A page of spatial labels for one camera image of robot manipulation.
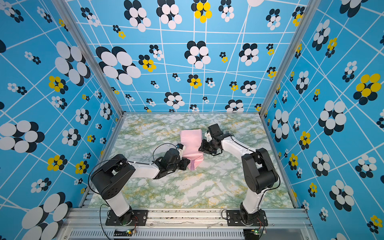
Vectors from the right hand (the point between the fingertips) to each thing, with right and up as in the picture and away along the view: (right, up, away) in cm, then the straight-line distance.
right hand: (201, 150), depth 92 cm
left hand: (-6, -7, -1) cm, 9 cm away
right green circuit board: (+23, -36, -22) cm, 48 cm away
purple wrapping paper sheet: (-6, +6, +2) cm, 9 cm away
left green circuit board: (-42, -38, -20) cm, 59 cm away
